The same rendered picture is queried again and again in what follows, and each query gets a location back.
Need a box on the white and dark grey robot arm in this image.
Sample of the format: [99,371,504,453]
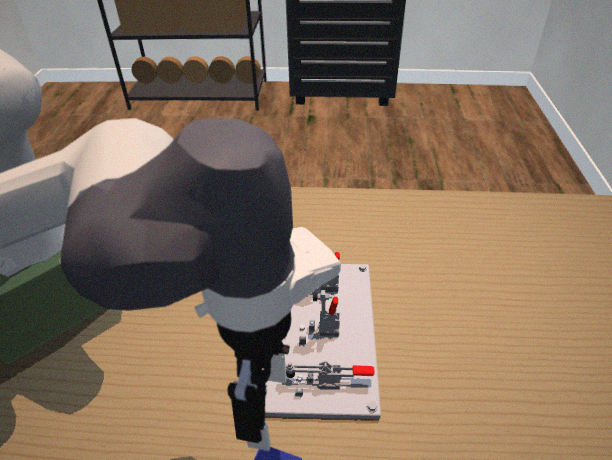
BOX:
[0,49,341,332]

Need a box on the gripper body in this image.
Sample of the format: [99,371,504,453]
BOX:
[217,312,291,373]

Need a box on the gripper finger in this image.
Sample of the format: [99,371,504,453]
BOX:
[227,347,274,451]
[268,342,290,384]

